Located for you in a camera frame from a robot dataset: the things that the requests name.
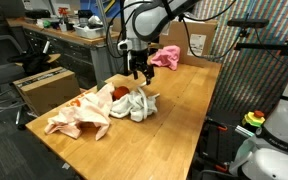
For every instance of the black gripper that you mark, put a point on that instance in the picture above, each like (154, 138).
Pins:
(139, 59)

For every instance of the red plush vegetable green leaves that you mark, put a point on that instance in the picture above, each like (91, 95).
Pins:
(120, 92)

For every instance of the pink cloth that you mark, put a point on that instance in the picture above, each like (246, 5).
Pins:
(165, 56)

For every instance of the white towel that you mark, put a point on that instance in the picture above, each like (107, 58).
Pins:
(127, 105)

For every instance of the peach printed cloth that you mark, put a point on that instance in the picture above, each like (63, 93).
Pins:
(84, 110)

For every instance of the white plastic bin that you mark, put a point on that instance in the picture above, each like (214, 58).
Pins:
(89, 32)

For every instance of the silver pole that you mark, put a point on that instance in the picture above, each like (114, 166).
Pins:
(103, 16)

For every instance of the large cardboard box white label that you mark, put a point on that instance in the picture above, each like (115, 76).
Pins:
(200, 30)

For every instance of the wooden top drawer workbench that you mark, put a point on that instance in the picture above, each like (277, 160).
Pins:
(67, 55)

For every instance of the wooden stool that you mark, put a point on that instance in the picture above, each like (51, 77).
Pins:
(54, 58)

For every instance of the white bottle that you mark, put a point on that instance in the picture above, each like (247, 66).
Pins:
(63, 27)

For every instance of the orange black clamp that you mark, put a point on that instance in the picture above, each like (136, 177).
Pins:
(221, 168)
(221, 127)

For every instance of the brown box black tape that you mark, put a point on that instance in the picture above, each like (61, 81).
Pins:
(47, 93)

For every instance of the red tool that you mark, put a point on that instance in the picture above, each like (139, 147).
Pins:
(63, 11)

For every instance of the green small item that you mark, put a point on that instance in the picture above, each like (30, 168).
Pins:
(46, 23)

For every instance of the black cloth bundle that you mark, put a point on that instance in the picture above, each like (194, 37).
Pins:
(30, 63)

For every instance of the yellow emergency stop button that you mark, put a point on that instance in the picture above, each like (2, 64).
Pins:
(253, 119)

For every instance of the black case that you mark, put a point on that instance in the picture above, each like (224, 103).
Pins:
(37, 14)

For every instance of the grey office chair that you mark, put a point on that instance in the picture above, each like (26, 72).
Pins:
(0, 75)

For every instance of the black stereo camera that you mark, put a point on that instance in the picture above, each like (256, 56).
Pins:
(247, 23)

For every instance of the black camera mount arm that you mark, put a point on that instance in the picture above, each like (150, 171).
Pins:
(260, 46)

